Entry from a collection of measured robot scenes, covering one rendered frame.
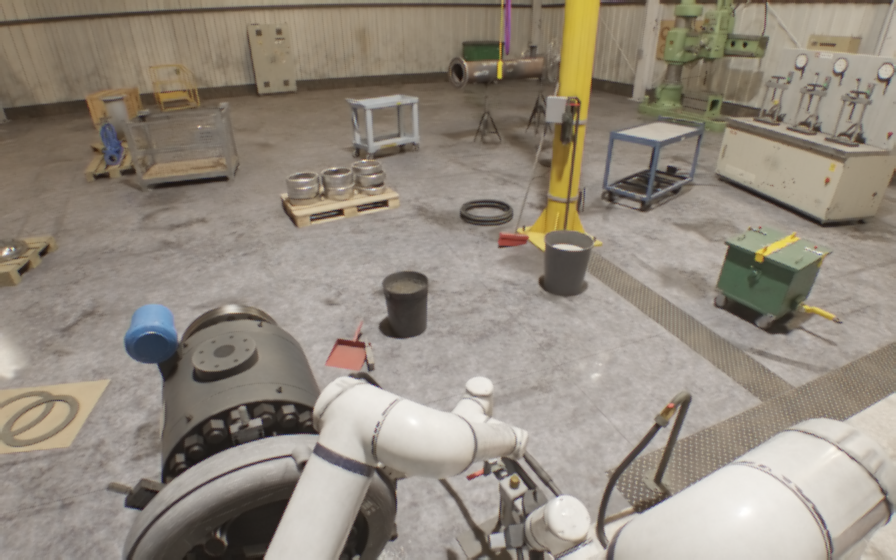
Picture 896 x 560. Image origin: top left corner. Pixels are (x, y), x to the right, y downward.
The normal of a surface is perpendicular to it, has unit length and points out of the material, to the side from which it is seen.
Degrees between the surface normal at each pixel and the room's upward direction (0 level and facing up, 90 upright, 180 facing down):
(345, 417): 38
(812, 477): 6
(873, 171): 90
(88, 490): 0
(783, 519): 17
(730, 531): 28
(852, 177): 90
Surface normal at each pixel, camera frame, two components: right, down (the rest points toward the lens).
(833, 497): 0.16, -0.58
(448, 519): -0.01, -0.87
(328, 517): 0.39, -0.15
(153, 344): 0.47, 0.43
